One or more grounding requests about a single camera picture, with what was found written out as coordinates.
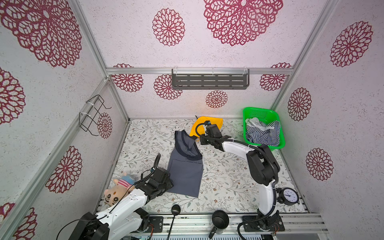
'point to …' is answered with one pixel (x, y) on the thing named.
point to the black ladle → (175, 211)
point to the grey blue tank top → (185, 166)
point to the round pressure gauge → (287, 196)
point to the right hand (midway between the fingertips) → (200, 135)
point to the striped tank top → (258, 132)
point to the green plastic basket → (264, 115)
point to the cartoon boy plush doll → (112, 196)
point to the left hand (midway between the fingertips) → (171, 184)
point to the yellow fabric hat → (201, 128)
